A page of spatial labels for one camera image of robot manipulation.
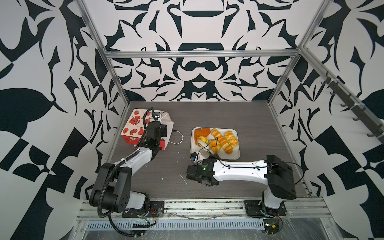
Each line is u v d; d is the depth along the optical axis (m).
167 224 0.71
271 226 0.71
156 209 0.73
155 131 0.66
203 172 0.55
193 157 0.71
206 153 0.83
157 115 0.76
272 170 0.51
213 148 0.90
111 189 0.43
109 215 0.68
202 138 0.90
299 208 0.76
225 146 0.94
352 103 0.60
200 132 0.99
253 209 0.74
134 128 0.91
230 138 0.96
